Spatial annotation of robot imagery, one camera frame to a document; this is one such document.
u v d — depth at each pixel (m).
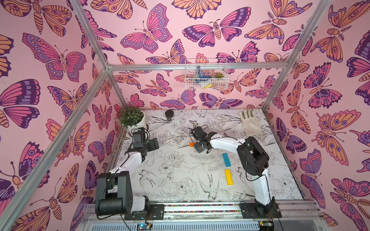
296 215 0.73
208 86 0.87
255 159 0.53
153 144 0.83
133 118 0.92
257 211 0.65
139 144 0.70
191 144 0.98
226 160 0.90
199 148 0.89
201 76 0.95
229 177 0.85
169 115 1.14
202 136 0.76
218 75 0.93
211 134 0.74
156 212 0.73
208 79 0.92
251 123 1.11
